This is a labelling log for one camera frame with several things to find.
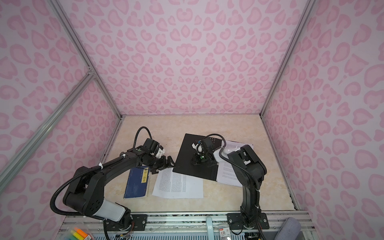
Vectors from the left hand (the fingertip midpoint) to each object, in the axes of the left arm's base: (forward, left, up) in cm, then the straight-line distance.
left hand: (171, 165), depth 86 cm
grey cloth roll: (-31, -57, -4) cm, 65 cm away
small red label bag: (-31, -27, -4) cm, 41 cm away
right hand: (+5, -12, -5) cm, 14 cm away
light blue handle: (-30, -20, -2) cm, 37 cm away
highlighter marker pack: (-31, +42, -5) cm, 52 cm away
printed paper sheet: (-8, 0, -7) cm, 11 cm away
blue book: (-8, +19, -6) cm, 22 cm away
